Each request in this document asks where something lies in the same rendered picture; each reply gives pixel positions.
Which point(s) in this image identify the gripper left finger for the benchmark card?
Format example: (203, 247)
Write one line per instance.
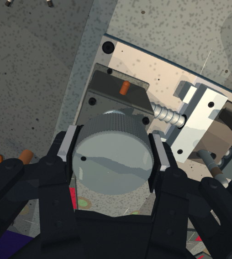
(53, 194)

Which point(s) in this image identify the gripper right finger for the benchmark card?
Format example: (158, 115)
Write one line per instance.
(170, 202)

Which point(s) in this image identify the grey knurled knob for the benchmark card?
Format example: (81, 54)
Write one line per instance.
(112, 157)

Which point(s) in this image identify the grey locating pin brown grip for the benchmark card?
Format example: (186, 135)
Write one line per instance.
(215, 170)

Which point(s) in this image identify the white vise jaw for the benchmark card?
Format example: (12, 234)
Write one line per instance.
(197, 121)

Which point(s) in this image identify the orange pin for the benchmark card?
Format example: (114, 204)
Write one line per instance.
(124, 88)

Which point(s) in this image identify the red flat block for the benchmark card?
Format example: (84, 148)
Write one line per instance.
(73, 198)

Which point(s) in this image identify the steel plunger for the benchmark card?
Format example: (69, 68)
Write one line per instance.
(221, 162)
(228, 152)

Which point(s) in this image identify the purple flat block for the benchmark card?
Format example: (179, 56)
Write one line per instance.
(8, 244)

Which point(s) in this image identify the silver lead screw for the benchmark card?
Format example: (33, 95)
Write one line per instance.
(168, 115)

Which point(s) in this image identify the dark grey screw block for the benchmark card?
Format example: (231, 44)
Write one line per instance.
(108, 95)

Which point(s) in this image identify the black bolt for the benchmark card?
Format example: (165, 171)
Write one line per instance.
(108, 47)

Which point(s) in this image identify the small white black-tipped peg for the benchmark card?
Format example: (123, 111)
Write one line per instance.
(9, 2)
(50, 2)

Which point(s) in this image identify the brown cast steel bracket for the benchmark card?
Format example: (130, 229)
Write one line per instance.
(215, 137)

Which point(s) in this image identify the beige fixture base plate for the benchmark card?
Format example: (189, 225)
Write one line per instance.
(158, 66)

